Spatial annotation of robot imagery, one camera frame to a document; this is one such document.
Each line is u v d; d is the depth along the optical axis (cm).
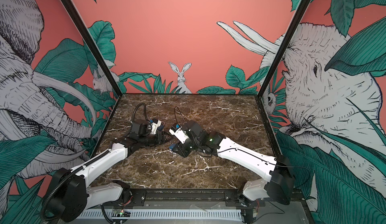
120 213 70
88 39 87
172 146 71
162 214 70
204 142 56
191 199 75
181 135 64
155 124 78
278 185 38
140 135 66
